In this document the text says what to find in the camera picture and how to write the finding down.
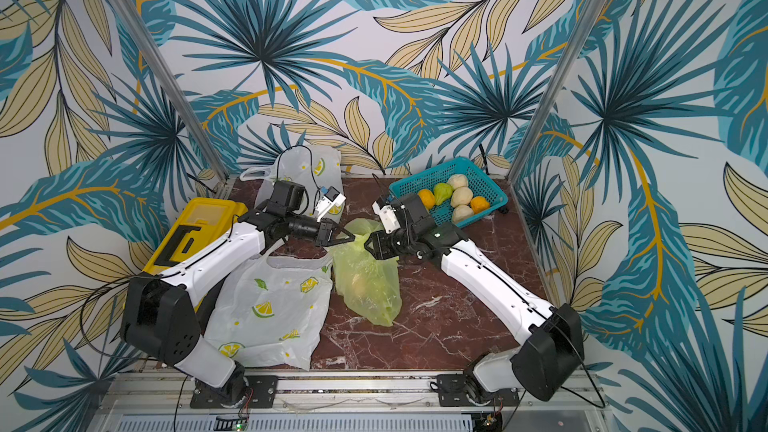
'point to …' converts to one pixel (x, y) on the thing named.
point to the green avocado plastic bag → (368, 288)
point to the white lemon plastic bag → (268, 311)
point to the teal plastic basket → (429, 176)
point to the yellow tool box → (201, 221)
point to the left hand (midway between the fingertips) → (350, 241)
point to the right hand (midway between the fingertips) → (374, 241)
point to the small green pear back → (442, 192)
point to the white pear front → (460, 213)
